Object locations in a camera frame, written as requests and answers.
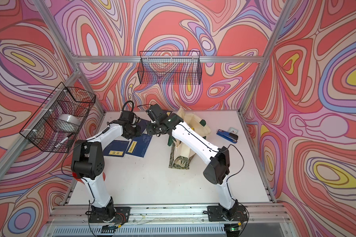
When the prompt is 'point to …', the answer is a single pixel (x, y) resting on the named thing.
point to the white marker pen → (59, 144)
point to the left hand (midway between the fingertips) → (141, 132)
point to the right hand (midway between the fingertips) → (152, 132)
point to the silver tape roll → (67, 123)
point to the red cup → (74, 175)
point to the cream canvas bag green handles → (180, 155)
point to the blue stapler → (229, 136)
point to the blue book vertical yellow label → (138, 146)
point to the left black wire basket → (40, 128)
